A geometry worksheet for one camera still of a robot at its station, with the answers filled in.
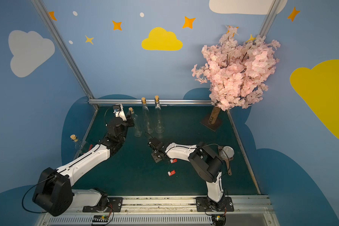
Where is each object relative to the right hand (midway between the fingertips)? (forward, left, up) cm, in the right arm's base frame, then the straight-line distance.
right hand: (160, 153), depth 94 cm
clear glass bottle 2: (+17, +10, +5) cm, 21 cm away
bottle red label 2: (-14, -8, +1) cm, 16 cm away
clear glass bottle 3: (+16, +19, 0) cm, 24 cm away
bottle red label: (-4, -9, -3) cm, 10 cm away
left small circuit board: (-38, +28, -3) cm, 47 cm away
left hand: (+12, +19, +29) cm, 36 cm away
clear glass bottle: (+22, +3, -1) cm, 22 cm away
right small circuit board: (-34, -35, -4) cm, 49 cm away
